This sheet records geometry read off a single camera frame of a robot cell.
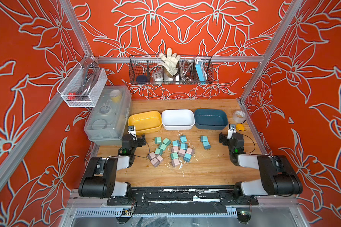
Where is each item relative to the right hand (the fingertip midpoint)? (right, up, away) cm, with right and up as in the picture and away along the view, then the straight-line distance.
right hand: (227, 131), depth 92 cm
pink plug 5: (-49, -14, -6) cm, 52 cm away
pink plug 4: (-35, -18, -8) cm, 40 cm away
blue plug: (-29, -5, +3) cm, 29 cm away
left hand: (-60, -1, +1) cm, 60 cm away
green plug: (-46, -6, +1) cm, 46 cm away
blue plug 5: (-15, -5, +3) cm, 16 cm away
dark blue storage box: (-6, +7, +16) cm, 18 cm away
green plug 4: (-45, -12, -3) cm, 47 cm away
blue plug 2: (-34, -8, 0) cm, 35 cm away
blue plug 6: (-14, -10, -1) cm, 17 cm away
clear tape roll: (+16, +10, +15) cm, 23 cm away
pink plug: (-35, -11, -2) cm, 37 cm away
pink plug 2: (-31, -13, -4) cm, 34 cm away
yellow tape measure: (+13, +2, +9) cm, 16 cm away
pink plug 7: (-47, -18, -8) cm, 51 cm away
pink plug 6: (-44, -15, -8) cm, 47 cm away
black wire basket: (-51, +44, +9) cm, 68 cm away
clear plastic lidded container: (-76, +7, -6) cm, 77 cm away
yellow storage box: (-56, +6, +14) cm, 58 cm away
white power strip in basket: (-46, +37, +2) cm, 59 cm away
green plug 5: (-35, -14, -6) cm, 38 cm away
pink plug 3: (-25, -12, -4) cm, 28 cm away
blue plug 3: (-29, -10, -1) cm, 30 cm away
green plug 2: (-40, -7, +1) cm, 41 cm away
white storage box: (-33, +7, +12) cm, 36 cm away
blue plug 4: (-27, -15, -6) cm, 32 cm away
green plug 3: (-42, -10, -1) cm, 43 cm away
